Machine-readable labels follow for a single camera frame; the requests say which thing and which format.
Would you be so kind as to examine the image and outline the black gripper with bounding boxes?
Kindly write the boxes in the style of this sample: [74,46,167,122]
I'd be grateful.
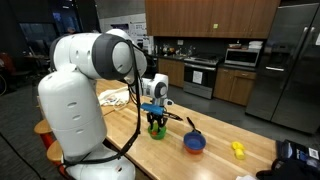
[146,113,168,133]

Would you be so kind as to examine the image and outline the green bowl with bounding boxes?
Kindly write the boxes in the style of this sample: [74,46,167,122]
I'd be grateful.
[147,124,167,141]

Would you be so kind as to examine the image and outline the blue bowl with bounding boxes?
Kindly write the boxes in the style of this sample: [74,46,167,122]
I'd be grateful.
[183,131,207,155]

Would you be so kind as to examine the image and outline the black plastic spoon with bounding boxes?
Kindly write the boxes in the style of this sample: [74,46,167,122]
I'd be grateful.
[185,116,203,134]

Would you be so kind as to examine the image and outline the cream canvas tote bag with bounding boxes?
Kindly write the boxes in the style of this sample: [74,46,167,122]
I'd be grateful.
[97,87,131,111]

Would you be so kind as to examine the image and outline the wide brown lower cabinet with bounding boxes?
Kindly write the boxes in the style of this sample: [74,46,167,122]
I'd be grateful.
[157,58,185,88]

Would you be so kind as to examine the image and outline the stainless steel oven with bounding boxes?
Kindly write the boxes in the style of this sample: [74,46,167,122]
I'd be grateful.
[183,55,221,100]

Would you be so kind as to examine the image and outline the white paper on oven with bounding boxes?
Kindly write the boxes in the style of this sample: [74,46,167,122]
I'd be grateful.
[192,70,203,85]

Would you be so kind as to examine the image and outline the yellow cylinder block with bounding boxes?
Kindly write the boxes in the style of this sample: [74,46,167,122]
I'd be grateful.
[231,141,246,151]
[234,148,246,160]

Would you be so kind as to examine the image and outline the narrow brown lower cabinet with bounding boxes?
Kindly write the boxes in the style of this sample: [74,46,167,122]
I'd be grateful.
[213,67,257,107]

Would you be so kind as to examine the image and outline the white cloth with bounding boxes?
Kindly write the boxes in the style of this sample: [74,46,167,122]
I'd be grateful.
[235,174,258,180]

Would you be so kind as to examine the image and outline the round wooden stool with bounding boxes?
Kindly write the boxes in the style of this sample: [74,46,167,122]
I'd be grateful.
[46,139,64,163]
[33,119,53,135]

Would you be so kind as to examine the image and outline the silver microwave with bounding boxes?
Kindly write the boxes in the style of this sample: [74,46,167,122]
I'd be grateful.
[224,48,261,68]

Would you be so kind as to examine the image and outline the brown wooden upper cabinets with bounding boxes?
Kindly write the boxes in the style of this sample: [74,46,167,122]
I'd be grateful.
[144,0,282,39]

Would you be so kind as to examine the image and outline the white dishes on microwave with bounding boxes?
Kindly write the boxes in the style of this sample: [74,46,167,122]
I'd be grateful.
[248,40,264,50]

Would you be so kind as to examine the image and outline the stainless steel refrigerator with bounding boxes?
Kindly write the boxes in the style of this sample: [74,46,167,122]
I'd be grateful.
[245,2,320,135]

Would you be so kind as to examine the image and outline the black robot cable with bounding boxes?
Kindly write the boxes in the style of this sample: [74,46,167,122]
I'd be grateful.
[61,39,143,168]

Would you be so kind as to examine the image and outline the white wall poster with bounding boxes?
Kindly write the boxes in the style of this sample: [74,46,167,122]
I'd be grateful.
[128,21,148,38]

